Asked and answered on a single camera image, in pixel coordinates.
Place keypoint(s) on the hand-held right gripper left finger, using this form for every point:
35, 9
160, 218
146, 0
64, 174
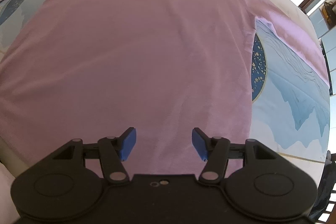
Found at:
128, 144

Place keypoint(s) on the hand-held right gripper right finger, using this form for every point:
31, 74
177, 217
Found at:
199, 145

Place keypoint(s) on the purple sweater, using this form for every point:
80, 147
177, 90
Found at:
144, 43

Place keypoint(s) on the blue and white printed tablecloth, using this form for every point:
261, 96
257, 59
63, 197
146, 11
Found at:
288, 98

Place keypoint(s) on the dark grey cloth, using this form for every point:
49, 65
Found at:
328, 174

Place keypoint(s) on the open shelf niche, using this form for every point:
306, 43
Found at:
330, 12

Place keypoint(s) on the wooden chair frame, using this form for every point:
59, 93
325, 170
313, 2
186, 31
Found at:
329, 214

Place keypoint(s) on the white wall cabinets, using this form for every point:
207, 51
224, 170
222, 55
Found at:
319, 27

